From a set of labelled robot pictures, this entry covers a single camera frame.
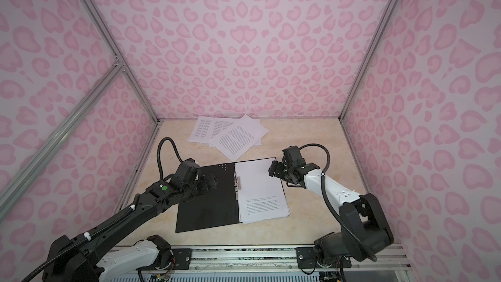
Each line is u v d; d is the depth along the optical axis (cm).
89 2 74
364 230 42
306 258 74
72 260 38
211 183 74
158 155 61
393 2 75
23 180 53
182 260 73
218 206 88
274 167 80
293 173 65
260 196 88
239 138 112
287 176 77
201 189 72
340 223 41
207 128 117
